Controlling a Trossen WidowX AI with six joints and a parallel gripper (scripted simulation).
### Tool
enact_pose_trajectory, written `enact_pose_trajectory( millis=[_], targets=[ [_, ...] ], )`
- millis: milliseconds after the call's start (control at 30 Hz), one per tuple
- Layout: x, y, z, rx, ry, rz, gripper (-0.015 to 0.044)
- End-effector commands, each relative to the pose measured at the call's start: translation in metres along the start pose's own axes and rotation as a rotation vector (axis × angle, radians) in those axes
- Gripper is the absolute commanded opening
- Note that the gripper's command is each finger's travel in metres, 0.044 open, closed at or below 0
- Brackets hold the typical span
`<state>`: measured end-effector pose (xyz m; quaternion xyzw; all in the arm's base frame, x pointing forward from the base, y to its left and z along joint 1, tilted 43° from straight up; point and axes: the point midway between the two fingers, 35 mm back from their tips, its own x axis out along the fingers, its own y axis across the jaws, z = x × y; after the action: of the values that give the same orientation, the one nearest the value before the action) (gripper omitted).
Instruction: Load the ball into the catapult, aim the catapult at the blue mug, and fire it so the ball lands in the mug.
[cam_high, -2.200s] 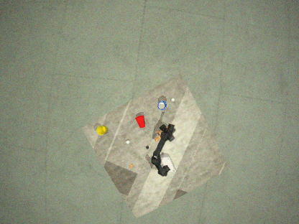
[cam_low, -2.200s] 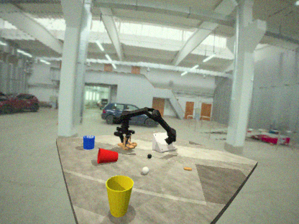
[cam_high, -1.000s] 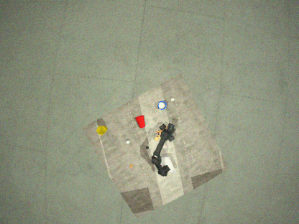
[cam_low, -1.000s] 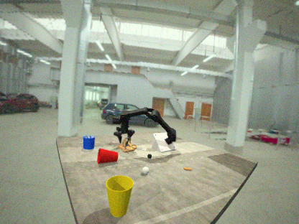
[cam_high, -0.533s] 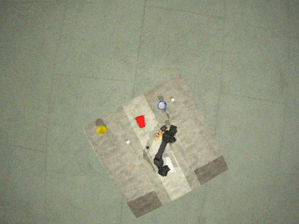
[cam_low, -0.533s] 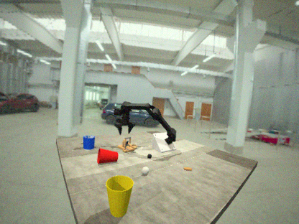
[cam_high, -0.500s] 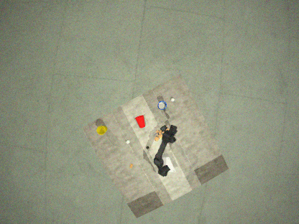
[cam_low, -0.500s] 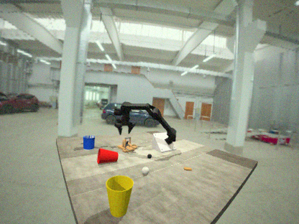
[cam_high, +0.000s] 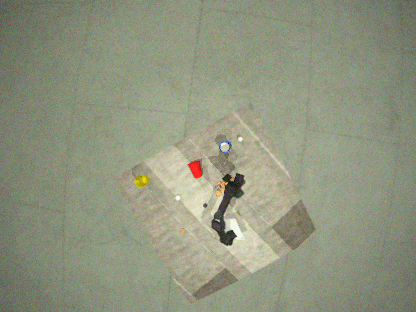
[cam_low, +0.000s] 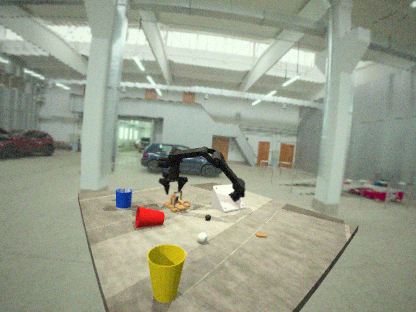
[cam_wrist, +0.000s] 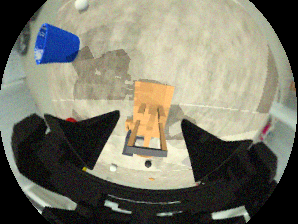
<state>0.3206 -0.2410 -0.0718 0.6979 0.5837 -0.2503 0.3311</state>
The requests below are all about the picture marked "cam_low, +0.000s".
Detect yellow plastic cup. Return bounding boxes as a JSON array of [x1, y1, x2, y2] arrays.
[[147, 244, 186, 303]]

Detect blue cup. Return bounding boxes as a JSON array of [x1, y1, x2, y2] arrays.
[[116, 189, 132, 210]]

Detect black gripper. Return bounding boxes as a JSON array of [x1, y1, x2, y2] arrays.
[[159, 169, 188, 195]]

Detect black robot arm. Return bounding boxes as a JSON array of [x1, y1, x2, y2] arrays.
[[158, 146, 245, 201]]

